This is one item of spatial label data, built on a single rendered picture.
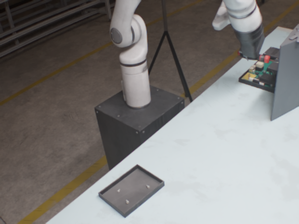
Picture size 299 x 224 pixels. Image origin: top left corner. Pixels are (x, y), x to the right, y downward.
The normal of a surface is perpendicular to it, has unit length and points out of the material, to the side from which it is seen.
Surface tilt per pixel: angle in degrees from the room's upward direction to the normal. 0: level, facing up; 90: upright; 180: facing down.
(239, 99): 0
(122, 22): 90
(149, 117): 0
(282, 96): 90
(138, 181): 0
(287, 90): 90
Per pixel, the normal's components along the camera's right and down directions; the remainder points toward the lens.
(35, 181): -0.11, -0.82
